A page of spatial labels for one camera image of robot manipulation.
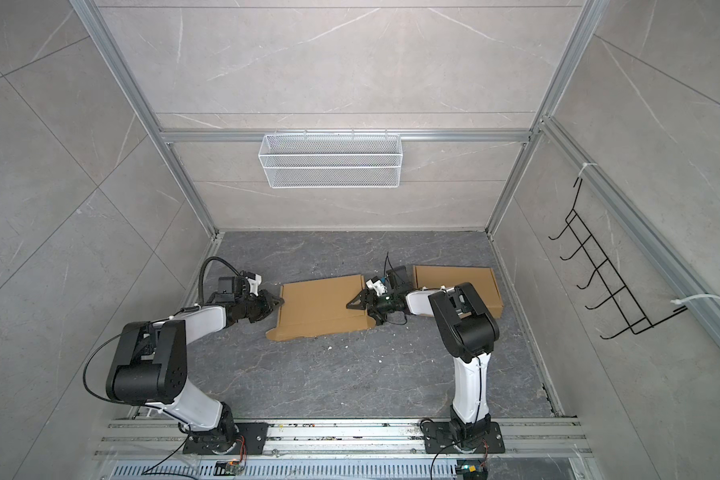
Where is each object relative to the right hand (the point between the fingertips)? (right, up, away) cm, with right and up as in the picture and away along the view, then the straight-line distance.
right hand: (353, 310), depth 93 cm
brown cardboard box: (+48, +8, +18) cm, 52 cm away
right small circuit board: (+29, -34, -23) cm, 51 cm away
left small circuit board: (-30, -35, -22) cm, 51 cm away
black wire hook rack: (+59, +14, -25) cm, 66 cm away
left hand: (-24, +4, +2) cm, 24 cm away
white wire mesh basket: (-8, +50, +7) cm, 51 cm away
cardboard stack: (-11, +1, -2) cm, 11 cm away
